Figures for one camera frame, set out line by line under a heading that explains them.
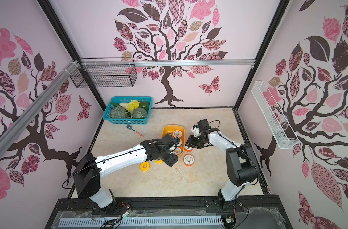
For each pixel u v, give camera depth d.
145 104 1.10
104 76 1.42
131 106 1.11
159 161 0.89
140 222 0.70
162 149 0.62
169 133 1.03
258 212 0.73
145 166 0.87
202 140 0.71
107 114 1.05
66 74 0.79
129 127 1.06
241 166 0.46
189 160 0.90
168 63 0.94
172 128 1.03
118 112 1.02
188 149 0.94
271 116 0.80
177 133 1.01
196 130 0.87
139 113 1.03
